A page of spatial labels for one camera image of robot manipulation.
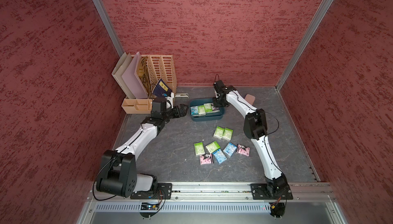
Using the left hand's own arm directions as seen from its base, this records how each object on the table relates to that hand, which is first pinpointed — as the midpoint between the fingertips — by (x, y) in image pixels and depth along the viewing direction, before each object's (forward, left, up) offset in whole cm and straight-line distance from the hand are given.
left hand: (182, 110), depth 86 cm
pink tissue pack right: (-18, -35, -14) cm, 42 cm away
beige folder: (+18, +38, +13) cm, 45 cm away
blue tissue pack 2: (-18, -28, -14) cm, 36 cm away
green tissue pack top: (+9, -12, -14) cm, 20 cm away
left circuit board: (-45, +15, -18) cm, 51 cm away
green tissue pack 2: (-7, -22, -14) cm, 27 cm away
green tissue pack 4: (-18, -10, -13) cm, 24 cm away
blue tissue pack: (+9, -7, -13) cm, 17 cm away
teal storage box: (+6, -17, -16) cm, 24 cm away
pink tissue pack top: (+10, -22, -14) cm, 27 cm away
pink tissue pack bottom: (-23, -14, -14) cm, 31 cm away
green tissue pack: (+12, -16, -13) cm, 24 cm away
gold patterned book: (+27, +29, +2) cm, 40 cm away
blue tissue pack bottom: (-22, -22, -14) cm, 34 cm away
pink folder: (+16, +32, +6) cm, 36 cm away
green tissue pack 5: (-16, -18, -14) cm, 28 cm away
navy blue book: (+23, +18, -6) cm, 30 cm away
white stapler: (+23, +4, -13) cm, 27 cm away
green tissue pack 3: (-8, -28, -14) cm, 32 cm away
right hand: (+14, -23, -14) cm, 30 cm away
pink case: (+22, -48, -15) cm, 55 cm away
